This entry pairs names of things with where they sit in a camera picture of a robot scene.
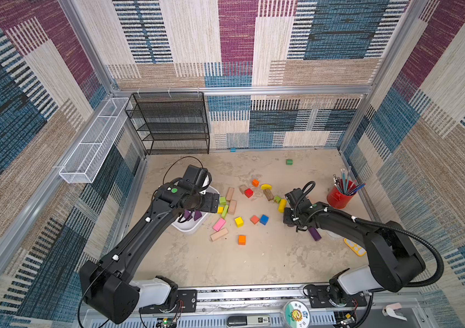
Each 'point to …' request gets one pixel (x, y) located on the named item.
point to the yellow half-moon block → (266, 186)
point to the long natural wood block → (219, 234)
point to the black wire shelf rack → (170, 123)
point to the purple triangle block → (197, 214)
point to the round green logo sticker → (297, 315)
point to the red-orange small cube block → (254, 219)
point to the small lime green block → (277, 199)
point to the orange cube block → (242, 240)
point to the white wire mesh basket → (85, 162)
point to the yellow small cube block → (220, 210)
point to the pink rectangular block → (219, 224)
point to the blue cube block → (264, 219)
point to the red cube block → (249, 193)
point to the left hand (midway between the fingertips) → (208, 201)
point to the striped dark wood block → (269, 194)
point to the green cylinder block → (289, 162)
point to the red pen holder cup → (341, 193)
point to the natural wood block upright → (232, 207)
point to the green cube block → (223, 200)
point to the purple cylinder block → (315, 234)
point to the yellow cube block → (239, 222)
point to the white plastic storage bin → (182, 225)
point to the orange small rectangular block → (255, 182)
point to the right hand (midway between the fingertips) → (291, 219)
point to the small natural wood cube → (243, 188)
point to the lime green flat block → (225, 211)
